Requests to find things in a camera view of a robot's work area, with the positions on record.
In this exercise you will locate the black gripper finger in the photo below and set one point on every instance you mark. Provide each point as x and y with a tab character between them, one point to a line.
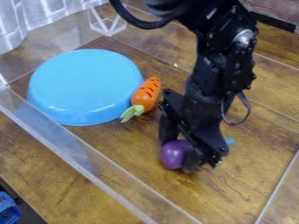
193	160
169	131

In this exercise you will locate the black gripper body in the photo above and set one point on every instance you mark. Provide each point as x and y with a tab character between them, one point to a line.
198	116

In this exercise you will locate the purple toy eggplant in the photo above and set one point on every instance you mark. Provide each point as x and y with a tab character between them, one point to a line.
174	152

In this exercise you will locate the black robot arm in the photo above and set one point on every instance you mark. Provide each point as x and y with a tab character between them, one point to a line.
226	31

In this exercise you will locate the blue round tray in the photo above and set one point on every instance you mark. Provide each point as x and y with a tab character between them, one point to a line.
82	88

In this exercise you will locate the orange toy carrot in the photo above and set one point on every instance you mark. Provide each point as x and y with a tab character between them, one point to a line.
144	99

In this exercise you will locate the blue object at corner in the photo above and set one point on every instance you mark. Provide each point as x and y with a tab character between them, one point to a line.
10	210

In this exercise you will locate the white brick pattern curtain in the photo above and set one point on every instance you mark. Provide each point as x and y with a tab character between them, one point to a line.
25	15

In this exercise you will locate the clear acrylic corner bracket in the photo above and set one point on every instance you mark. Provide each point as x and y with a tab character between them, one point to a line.
107	26

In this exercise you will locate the clear acrylic enclosure wall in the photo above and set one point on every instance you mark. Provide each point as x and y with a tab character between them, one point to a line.
98	174

